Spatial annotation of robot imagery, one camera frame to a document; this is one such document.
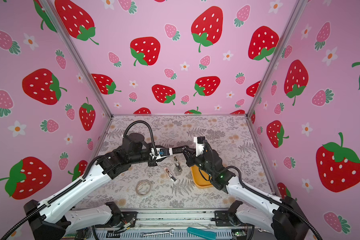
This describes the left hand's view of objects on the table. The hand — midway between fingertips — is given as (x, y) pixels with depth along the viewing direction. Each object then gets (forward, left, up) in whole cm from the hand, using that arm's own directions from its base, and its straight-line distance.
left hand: (168, 148), depth 69 cm
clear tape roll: (-8, +17, -29) cm, 34 cm away
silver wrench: (-31, +12, -28) cm, 43 cm away
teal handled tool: (-30, -16, -27) cm, 44 cm away
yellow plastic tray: (-11, -16, -9) cm, 21 cm away
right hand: (+3, -7, -4) cm, 8 cm away
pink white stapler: (-2, +1, -26) cm, 27 cm away
